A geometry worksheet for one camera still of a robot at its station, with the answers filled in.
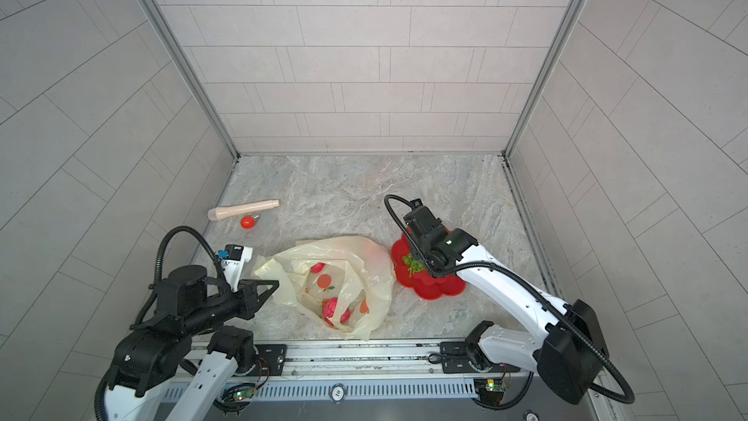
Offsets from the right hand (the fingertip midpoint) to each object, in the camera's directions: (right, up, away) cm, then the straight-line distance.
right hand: (419, 238), depth 82 cm
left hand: (-33, -6, -17) cm, 37 cm away
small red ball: (-55, +3, +12) cm, 56 cm away
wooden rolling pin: (-62, +6, +12) cm, 64 cm away
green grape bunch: (-2, -9, +3) cm, 10 cm away
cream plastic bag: (-20, -9, -10) cm, 24 cm away
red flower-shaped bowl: (+2, -14, +2) cm, 14 cm away
